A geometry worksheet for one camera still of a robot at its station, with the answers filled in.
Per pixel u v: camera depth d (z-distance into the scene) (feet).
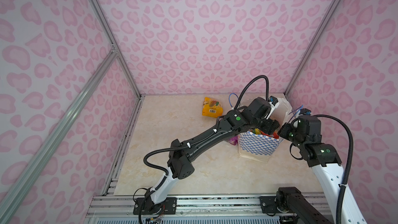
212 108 3.39
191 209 2.40
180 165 1.81
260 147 2.43
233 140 2.96
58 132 1.81
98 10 2.51
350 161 1.48
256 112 1.77
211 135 1.64
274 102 2.01
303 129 1.73
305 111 2.00
